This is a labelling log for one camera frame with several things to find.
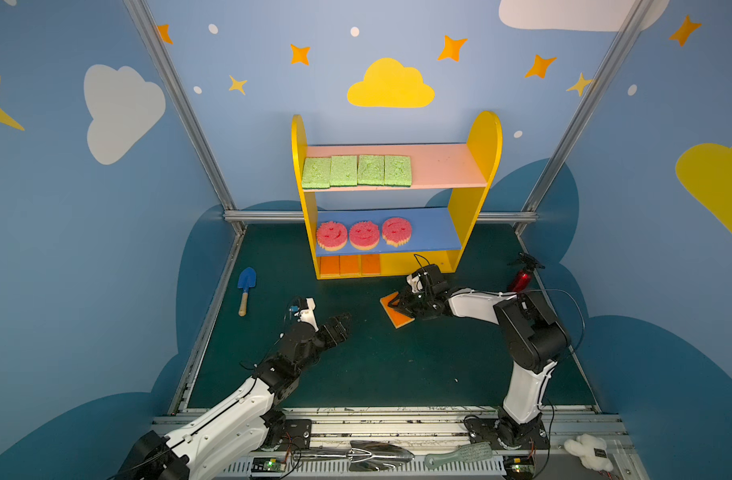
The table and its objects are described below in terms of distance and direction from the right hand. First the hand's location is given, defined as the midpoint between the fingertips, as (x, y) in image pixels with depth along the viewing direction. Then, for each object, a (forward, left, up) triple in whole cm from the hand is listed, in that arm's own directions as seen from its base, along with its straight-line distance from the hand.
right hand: (391, 302), depth 95 cm
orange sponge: (+15, +22, -2) cm, 27 cm away
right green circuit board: (-41, -32, -5) cm, 52 cm away
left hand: (-11, +14, +9) cm, 20 cm away
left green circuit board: (-45, +29, -4) cm, 54 cm away
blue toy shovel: (+8, +51, -3) cm, 52 cm away
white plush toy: (-38, -48, -1) cm, 61 cm away
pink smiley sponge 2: (+20, -1, +13) cm, 23 cm away
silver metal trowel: (-42, +3, -2) cm, 42 cm away
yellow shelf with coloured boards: (+35, +2, +8) cm, 36 cm away
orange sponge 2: (+17, +16, -2) cm, 23 cm away
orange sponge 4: (-5, -2, -3) cm, 6 cm away
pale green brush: (-39, -20, -2) cm, 44 cm away
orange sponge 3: (+17, +8, -3) cm, 19 cm away
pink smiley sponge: (+15, +20, +14) cm, 29 cm away
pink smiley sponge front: (+17, +10, +13) cm, 23 cm away
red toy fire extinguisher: (+9, -42, +5) cm, 44 cm away
